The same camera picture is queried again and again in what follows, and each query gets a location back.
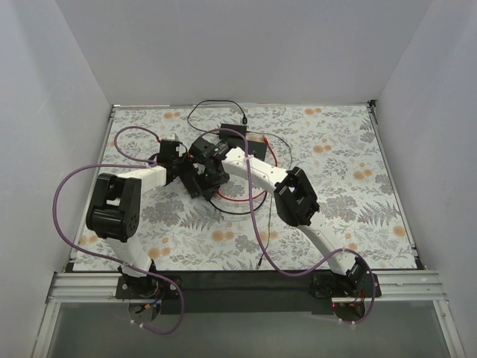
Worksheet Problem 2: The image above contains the black flat square plate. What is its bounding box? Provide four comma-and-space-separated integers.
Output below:
247, 141, 268, 161

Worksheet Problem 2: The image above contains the thin black power cable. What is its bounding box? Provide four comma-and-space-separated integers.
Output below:
186, 98, 250, 131

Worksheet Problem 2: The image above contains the thin dark green cable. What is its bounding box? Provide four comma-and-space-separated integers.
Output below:
245, 130, 299, 270

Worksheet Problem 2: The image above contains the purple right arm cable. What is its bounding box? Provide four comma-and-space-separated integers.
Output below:
197, 128, 376, 326

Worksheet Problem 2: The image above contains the aluminium frame rail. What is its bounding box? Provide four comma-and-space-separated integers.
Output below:
47, 270, 446, 302

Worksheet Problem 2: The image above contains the black network switch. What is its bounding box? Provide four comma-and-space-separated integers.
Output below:
180, 166, 219, 200

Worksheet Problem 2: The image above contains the floral patterned table mat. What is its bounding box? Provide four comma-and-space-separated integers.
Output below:
73, 104, 419, 272

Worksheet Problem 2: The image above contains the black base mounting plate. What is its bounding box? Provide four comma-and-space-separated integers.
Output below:
115, 274, 383, 316

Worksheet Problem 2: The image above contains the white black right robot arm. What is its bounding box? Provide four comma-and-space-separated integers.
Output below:
189, 136, 378, 298

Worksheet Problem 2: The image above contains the black power adapter box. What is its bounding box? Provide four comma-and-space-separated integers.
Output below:
218, 124, 247, 139

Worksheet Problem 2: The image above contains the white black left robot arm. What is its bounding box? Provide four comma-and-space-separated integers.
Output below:
86, 139, 187, 298

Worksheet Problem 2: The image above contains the red ethernet cable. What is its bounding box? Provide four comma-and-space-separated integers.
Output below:
218, 136, 279, 202

